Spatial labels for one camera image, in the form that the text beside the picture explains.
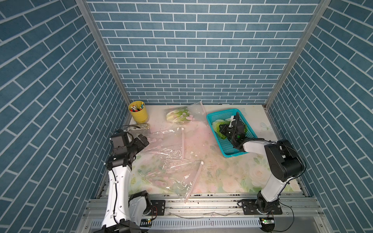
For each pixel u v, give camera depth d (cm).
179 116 102
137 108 105
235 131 75
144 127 104
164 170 85
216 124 98
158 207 73
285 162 49
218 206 76
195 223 77
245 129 96
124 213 40
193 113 118
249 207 74
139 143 70
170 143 97
